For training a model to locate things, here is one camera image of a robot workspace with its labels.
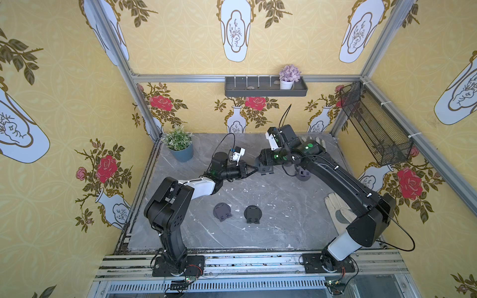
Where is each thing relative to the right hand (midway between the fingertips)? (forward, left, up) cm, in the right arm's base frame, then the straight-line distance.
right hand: (263, 160), depth 78 cm
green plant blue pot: (+17, +43, -10) cm, 47 cm away
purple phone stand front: (-13, +18, -23) cm, 32 cm away
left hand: (+1, +2, -9) cm, 9 cm away
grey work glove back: (+37, -37, -26) cm, 58 cm away
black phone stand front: (-14, +3, -23) cm, 28 cm away
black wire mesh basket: (+16, -53, +1) cm, 56 cm away
